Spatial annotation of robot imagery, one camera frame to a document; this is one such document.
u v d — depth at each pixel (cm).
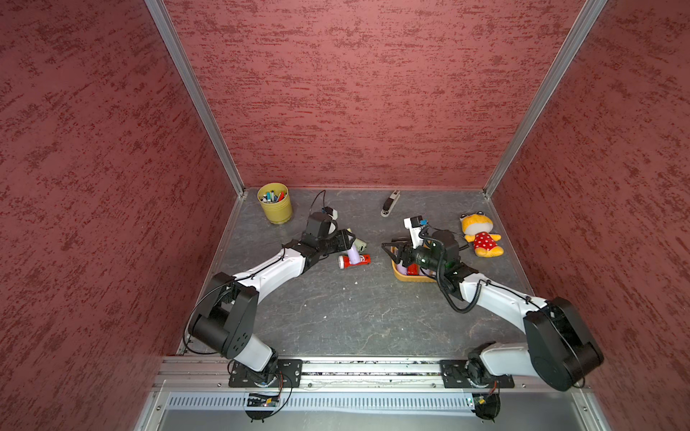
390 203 111
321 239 69
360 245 99
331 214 83
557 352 43
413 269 92
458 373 74
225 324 44
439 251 63
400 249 74
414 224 75
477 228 101
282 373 74
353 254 87
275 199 104
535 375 47
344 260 92
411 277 91
